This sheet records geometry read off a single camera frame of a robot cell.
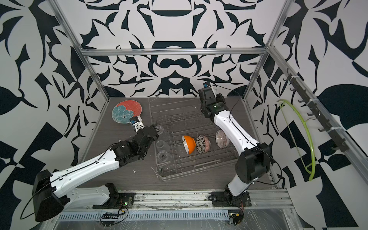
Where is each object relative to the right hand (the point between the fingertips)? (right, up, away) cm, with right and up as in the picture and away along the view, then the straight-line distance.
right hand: (222, 95), depth 80 cm
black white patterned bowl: (-9, -29, +11) cm, 32 cm away
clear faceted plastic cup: (-31, -33, -5) cm, 46 cm away
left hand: (-37, -16, -4) cm, 40 cm away
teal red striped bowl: (-66, -8, +29) cm, 73 cm away
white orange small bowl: (-18, -27, +1) cm, 32 cm away
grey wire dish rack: (-22, -12, +26) cm, 36 cm away
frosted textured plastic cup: (-33, -28, +1) cm, 43 cm away
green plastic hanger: (+30, -21, -22) cm, 43 cm away
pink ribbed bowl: (+3, -26, +11) cm, 29 cm away
